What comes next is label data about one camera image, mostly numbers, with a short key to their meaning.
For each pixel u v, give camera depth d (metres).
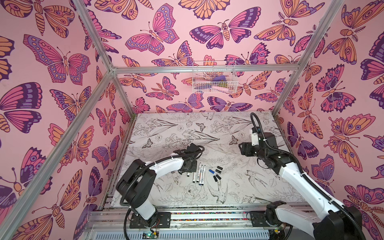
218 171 0.90
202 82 0.92
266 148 0.60
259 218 0.74
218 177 0.88
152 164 0.50
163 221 0.73
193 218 0.75
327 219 0.38
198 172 0.90
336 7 0.68
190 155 0.70
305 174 0.48
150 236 0.72
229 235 0.70
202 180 0.86
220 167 0.92
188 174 0.87
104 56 0.86
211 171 0.90
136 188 0.45
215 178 0.87
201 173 0.89
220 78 0.94
